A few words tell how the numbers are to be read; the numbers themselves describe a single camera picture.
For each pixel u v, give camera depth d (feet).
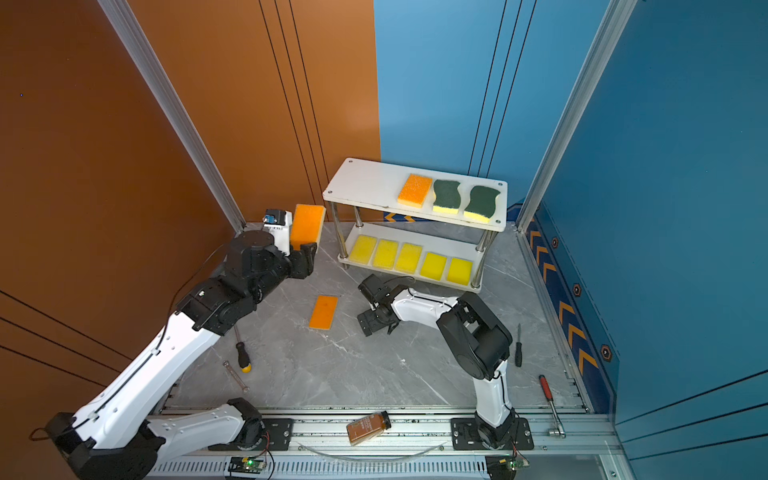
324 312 3.10
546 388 2.60
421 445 2.38
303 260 1.96
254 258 1.55
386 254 3.38
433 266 3.25
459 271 3.18
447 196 2.54
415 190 2.59
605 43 2.43
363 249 3.38
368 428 2.33
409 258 3.33
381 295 2.43
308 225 2.25
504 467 2.31
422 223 3.94
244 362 2.78
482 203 2.48
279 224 1.84
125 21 2.32
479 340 1.61
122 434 1.27
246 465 2.32
